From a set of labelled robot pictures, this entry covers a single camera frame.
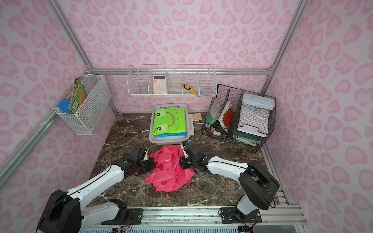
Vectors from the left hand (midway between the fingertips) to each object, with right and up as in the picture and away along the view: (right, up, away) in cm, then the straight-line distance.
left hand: (157, 162), depth 85 cm
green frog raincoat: (+4, +24, +15) cm, 29 cm away
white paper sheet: (+20, +19, +22) cm, 36 cm away
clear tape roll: (+65, +30, +7) cm, 72 cm away
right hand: (+13, +1, 0) cm, 13 cm away
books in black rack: (+44, +29, +18) cm, 56 cm away
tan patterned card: (+24, +29, +32) cm, 49 cm away
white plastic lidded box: (+59, +29, +5) cm, 66 cm away
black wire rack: (+58, +11, +7) cm, 59 cm away
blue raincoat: (+9, +16, +11) cm, 21 cm away
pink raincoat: (+7, -7, -3) cm, 11 cm away
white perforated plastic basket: (+5, +12, +9) cm, 16 cm away
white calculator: (-1, +48, +8) cm, 49 cm away
